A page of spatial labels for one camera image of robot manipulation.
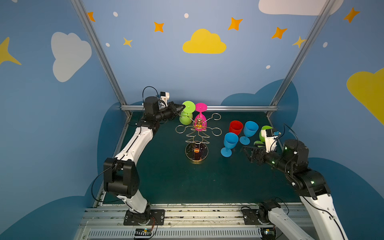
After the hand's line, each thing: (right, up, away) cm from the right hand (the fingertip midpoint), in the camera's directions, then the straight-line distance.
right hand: (251, 144), depth 66 cm
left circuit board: (-51, -44, +7) cm, 68 cm away
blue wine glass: (-4, -1, +22) cm, 23 cm away
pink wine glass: (-23, +11, +9) cm, 27 cm away
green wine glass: (-30, +14, +14) cm, 36 cm away
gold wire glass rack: (-24, -9, +32) cm, 41 cm away
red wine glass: (+1, +8, +27) cm, 28 cm away
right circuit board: (+11, -45, +7) cm, 47 cm away
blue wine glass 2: (+9, +6, +25) cm, 27 cm away
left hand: (-31, +20, +12) cm, 39 cm away
